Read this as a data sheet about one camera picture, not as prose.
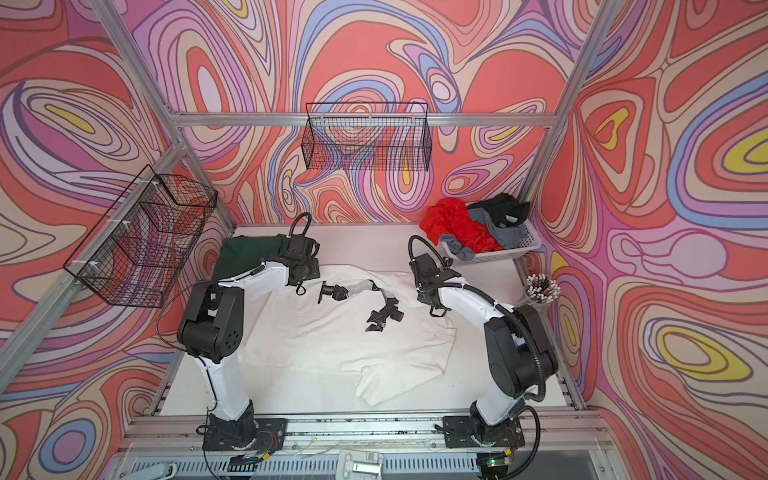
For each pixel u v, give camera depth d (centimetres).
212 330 51
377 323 93
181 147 92
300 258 78
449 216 111
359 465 68
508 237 103
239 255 108
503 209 113
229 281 57
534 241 104
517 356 45
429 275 72
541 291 80
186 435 75
